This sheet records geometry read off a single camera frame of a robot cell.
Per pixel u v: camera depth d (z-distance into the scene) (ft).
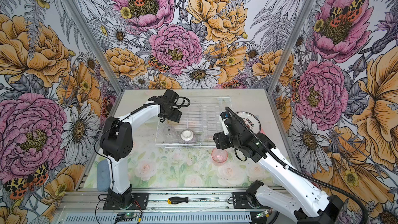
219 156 2.87
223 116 2.10
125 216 2.32
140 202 2.43
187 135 2.93
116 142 1.73
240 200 2.43
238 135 1.70
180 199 2.41
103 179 2.55
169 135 2.85
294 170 1.38
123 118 1.81
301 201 1.35
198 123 3.32
